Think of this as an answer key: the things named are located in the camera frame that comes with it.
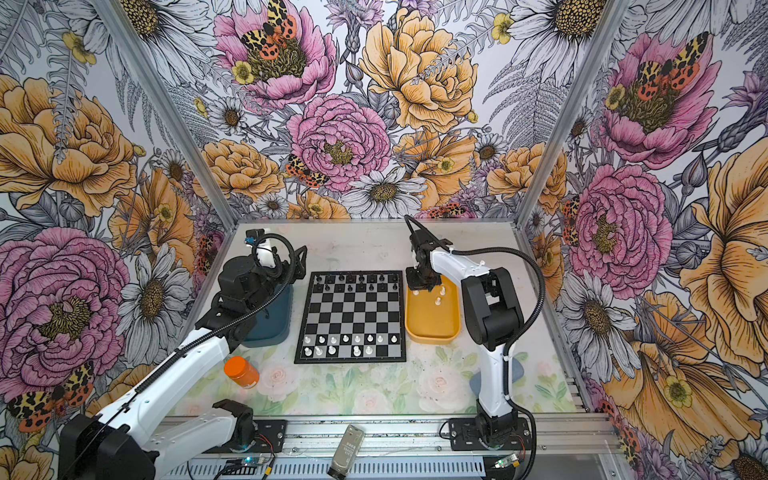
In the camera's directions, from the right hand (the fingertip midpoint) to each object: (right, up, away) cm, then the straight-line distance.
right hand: (418, 292), depth 97 cm
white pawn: (-33, -12, -10) cm, 36 cm away
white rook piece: (-32, -15, -12) cm, 37 cm away
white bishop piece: (-25, -14, -12) cm, 32 cm away
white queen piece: (-18, -14, -13) cm, 26 cm away
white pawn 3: (-25, -12, -10) cm, 30 cm away
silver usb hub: (-18, -32, -29) cm, 47 cm away
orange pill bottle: (-45, -15, -24) cm, 53 cm away
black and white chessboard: (-20, -7, -5) cm, 22 cm away
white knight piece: (-29, -15, -12) cm, 35 cm away
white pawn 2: (-29, -12, -10) cm, 33 cm away
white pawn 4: (-18, -12, -10) cm, 24 cm away
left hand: (-34, +12, -19) cm, 41 cm away
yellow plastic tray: (+4, -7, -3) cm, 9 cm away
